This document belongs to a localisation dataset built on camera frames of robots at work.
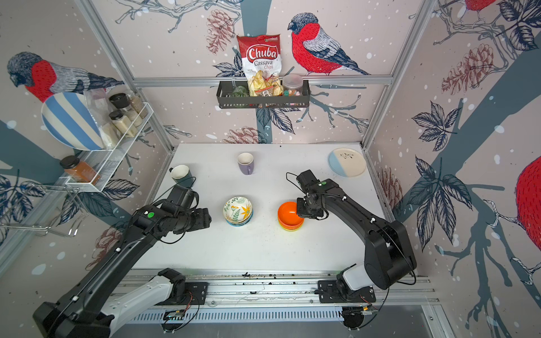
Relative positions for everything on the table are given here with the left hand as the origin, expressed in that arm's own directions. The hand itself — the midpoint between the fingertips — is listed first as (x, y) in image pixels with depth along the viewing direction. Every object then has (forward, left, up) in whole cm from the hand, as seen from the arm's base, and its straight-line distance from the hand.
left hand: (207, 215), depth 76 cm
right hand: (+5, -36, -8) cm, 37 cm away
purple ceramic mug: (+32, -10, -8) cm, 35 cm away
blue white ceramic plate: (+40, -65, -17) cm, 78 cm away
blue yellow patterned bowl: (+1, -11, -11) cm, 15 cm away
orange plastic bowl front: (+5, -30, -9) cm, 32 cm away
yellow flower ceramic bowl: (+8, -9, -12) cm, 17 cm away
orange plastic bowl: (-1, -32, -9) cm, 33 cm away
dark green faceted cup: (+23, +19, -7) cm, 30 cm away
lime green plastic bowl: (-1, -32, -13) cm, 34 cm away
